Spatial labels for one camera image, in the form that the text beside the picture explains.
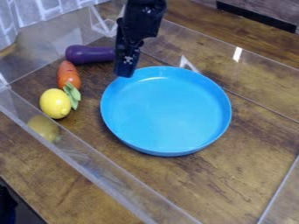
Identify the clear acrylic enclosure wall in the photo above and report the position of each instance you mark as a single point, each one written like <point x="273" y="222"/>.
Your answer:
<point x="87" y="179"/>

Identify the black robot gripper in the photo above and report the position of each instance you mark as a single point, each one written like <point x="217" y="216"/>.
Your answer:
<point x="138" y="25"/>

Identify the orange toy carrot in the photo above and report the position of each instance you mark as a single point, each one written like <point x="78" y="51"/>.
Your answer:
<point x="70" y="82"/>

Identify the purple toy eggplant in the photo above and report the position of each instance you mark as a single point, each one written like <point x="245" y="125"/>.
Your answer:
<point x="82" y="54"/>

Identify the blue round plastic tray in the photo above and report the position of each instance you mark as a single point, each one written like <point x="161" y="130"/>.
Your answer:
<point x="167" y="111"/>

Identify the yellow toy lemon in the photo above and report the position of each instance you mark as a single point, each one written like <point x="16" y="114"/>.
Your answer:
<point x="55" y="103"/>

